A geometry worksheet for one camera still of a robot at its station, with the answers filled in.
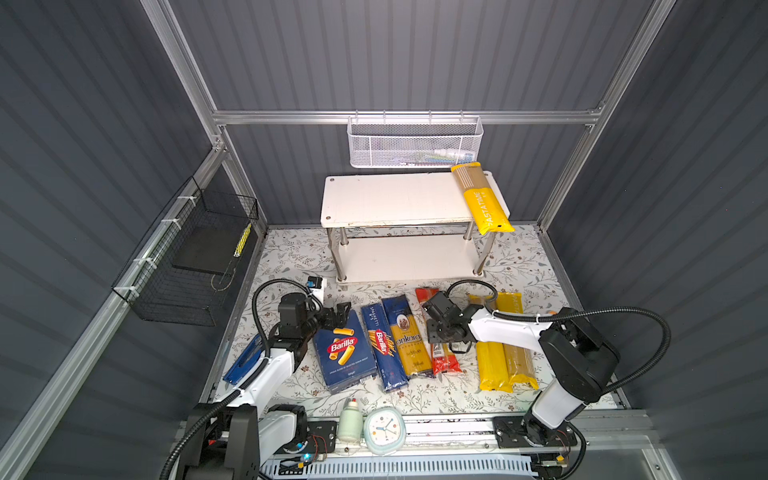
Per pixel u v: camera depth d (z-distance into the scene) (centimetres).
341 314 79
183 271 72
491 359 84
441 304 72
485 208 74
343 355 81
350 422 69
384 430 72
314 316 74
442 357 83
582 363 46
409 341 88
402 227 120
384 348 85
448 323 72
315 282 75
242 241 80
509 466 71
